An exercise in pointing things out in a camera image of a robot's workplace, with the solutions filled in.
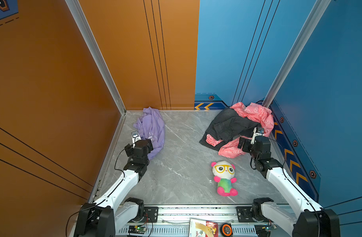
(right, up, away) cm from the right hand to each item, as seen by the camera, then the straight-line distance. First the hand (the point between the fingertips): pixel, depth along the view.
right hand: (246, 139), depth 84 cm
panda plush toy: (-14, -18, -3) cm, 23 cm away
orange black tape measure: (-17, -39, -18) cm, 46 cm away
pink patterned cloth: (+23, +15, +27) cm, 38 cm away
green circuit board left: (-59, -42, -14) cm, 74 cm away
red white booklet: (-29, -39, -17) cm, 51 cm away
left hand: (-62, 0, 0) cm, 62 cm away
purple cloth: (-61, +9, +23) cm, 66 cm away
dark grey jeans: (-7, +9, +18) cm, 21 cm away
